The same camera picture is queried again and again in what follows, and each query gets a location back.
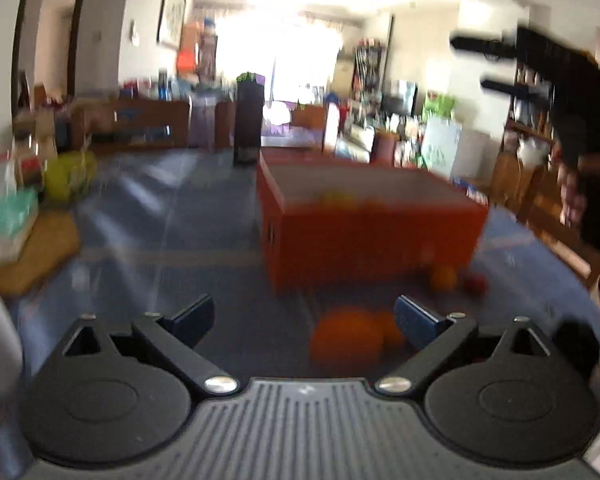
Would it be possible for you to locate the person's hand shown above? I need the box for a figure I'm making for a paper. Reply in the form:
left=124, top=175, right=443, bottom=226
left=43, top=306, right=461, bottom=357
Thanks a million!
left=552, top=143, right=586, bottom=228

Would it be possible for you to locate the orange fruit by box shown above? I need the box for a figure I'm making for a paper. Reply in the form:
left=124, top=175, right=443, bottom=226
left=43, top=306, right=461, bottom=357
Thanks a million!
left=429, top=266, right=458, bottom=294

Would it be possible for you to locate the red fruit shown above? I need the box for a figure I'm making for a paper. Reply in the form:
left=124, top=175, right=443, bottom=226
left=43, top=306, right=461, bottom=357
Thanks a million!
left=460, top=272, right=489, bottom=298

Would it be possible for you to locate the white cabinet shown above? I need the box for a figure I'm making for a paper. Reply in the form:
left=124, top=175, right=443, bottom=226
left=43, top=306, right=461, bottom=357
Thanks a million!
left=422, top=116, right=490, bottom=180

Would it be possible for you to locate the orange fruit near gripper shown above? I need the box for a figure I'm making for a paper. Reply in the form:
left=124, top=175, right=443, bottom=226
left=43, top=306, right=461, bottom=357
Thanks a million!
left=310, top=309, right=384, bottom=365

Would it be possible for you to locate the blue patterned tablecloth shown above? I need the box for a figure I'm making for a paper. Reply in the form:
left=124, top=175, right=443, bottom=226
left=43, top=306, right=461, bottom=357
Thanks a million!
left=0, top=148, right=600, bottom=480

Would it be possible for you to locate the pink yellow-lid container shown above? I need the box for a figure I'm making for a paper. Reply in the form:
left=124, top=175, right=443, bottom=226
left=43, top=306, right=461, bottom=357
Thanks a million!
left=370, top=130, right=400, bottom=167

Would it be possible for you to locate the wooden cutting board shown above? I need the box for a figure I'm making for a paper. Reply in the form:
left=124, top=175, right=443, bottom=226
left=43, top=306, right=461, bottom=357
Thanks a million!
left=0, top=210, right=81, bottom=300

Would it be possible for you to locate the orange cardboard box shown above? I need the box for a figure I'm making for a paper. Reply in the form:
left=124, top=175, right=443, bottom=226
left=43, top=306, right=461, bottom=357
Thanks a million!
left=257, top=148, right=489, bottom=290

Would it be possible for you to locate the yellow green mug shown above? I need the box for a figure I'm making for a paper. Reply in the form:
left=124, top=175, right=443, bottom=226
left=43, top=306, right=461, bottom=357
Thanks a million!
left=43, top=151, right=97, bottom=204

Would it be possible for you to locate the tissue box teal white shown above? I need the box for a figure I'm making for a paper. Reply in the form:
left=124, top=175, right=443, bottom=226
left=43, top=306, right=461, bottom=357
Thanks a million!
left=0, top=188, right=38, bottom=266

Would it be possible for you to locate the wooden sofa centre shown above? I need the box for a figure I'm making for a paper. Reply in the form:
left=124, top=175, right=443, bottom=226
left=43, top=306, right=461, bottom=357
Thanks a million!
left=261, top=103, right=340, bottom=155

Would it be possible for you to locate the wooden sofa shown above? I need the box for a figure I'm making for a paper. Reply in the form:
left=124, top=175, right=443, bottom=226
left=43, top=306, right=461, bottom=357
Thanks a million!
left=70, top=98, right=190, bottom=155
left=261, top=103, right=340, bottom=155

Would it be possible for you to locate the wooden sofa left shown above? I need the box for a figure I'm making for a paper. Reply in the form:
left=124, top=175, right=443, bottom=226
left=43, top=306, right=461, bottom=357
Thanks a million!
left=70, top=98, right=190, bottom=155

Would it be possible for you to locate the black tall speaker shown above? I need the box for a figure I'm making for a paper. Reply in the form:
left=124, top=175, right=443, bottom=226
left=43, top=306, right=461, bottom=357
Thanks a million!
left=234, top=73, right=265, bottom=166

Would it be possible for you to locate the framed wall painting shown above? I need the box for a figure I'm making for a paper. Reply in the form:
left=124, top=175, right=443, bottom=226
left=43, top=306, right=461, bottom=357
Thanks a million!
left=157, top=0, right=186, bottom=51

